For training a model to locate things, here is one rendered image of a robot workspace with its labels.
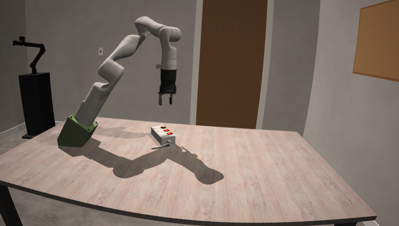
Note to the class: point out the white power strip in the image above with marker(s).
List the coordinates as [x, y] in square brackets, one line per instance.
[163, 136]

